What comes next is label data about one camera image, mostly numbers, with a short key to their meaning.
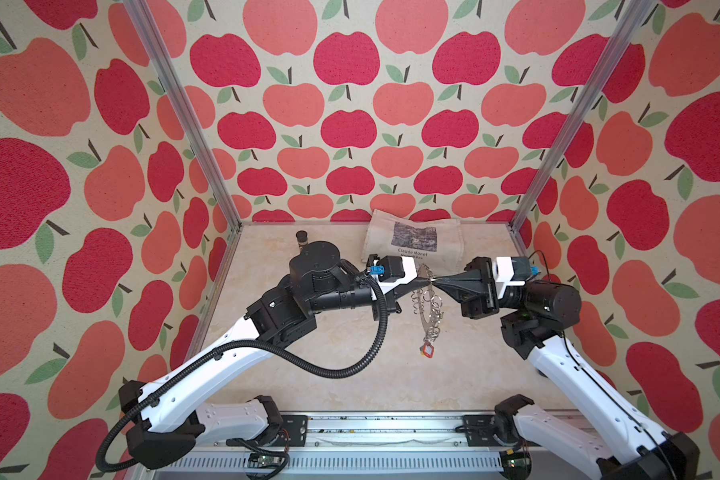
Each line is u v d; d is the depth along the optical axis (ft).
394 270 1.29
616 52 2.46
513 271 1.39
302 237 3.45
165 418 1.23
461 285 1.61
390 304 1.47
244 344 1.30
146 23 2.32
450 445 2.43
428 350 1.82
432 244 3.43
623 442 1.30
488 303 1.61
